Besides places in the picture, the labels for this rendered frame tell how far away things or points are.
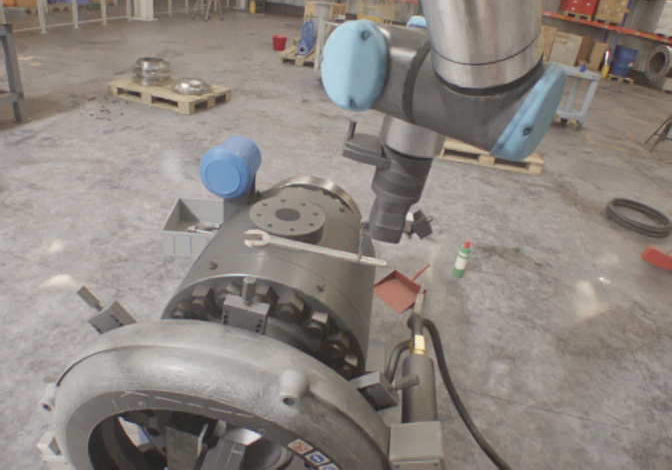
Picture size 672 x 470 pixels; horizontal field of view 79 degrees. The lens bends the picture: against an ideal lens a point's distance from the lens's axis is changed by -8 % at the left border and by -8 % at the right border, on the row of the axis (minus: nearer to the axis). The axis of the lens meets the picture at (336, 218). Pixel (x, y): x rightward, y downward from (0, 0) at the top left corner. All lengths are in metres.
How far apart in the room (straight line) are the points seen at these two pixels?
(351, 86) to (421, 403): 0.70
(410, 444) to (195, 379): 0.41
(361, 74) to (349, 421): 0.59
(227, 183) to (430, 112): 1.01
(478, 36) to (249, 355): 0.60
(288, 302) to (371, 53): 0.71
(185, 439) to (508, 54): 0.77
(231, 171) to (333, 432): 0.83
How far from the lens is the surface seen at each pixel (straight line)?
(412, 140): 0.58
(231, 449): 0.87
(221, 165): 1.34
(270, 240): 0.71
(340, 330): 1.11
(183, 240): 2.60
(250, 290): 0.76
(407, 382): 0.87
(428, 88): 0.41
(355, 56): 0.45
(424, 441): 0.90
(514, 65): 0.36
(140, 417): 1.15
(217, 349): 0.76
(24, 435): 2.00
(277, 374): 0.76
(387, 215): 0.63
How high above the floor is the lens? 1.54
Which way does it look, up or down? 30 degrees down
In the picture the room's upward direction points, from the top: 9 degrees clockwise
